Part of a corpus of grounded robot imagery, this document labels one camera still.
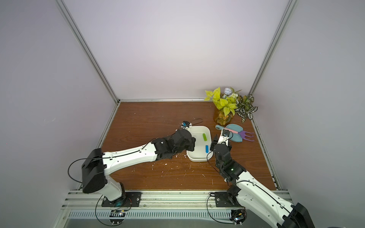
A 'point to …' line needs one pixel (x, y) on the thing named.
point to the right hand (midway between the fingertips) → (220, 134)
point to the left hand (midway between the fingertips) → (198, 141)
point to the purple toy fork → (243, 134)
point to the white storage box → (202, 152)
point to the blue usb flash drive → (206, 149)
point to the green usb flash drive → (205, 137)
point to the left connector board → (117, 216)
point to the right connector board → (238, 216)
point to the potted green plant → (229, 103)
